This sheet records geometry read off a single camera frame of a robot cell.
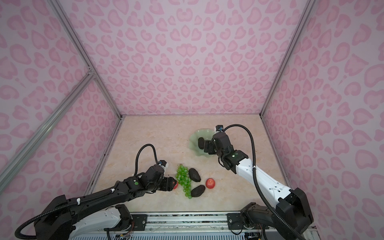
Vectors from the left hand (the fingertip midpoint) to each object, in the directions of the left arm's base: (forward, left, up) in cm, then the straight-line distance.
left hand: (173, 180), depth 82 cm
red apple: (-2, -20, -1) cm, 20 cm away
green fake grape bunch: (+1, -5, -2) cm, 6 cm away
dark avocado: (+25, -16, -2) cm, 30 cm away
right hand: (+16, -22, +13) cm, 30 cm away
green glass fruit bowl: (+32, -20, -2) cm, 38 cm away
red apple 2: (-2, -2, -1) cm, 3 cm away
